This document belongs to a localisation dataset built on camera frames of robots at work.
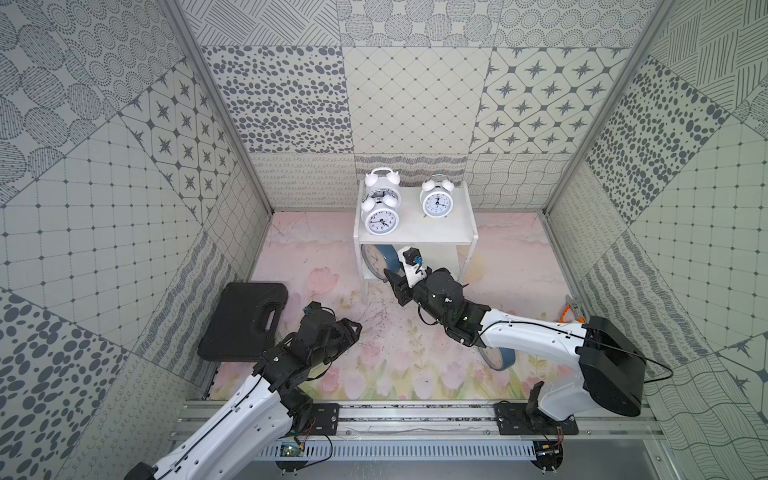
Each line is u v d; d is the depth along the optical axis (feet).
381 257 2.42
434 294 1.90
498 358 2.48
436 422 2.50
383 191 2.30
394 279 2.30
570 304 3.11
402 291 2.20
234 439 1.55
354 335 2.34
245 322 2.79
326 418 2.41
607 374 1.36
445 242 2.28
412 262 2.09
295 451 2.35
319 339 1.95
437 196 2.26
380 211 2.13
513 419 2.41
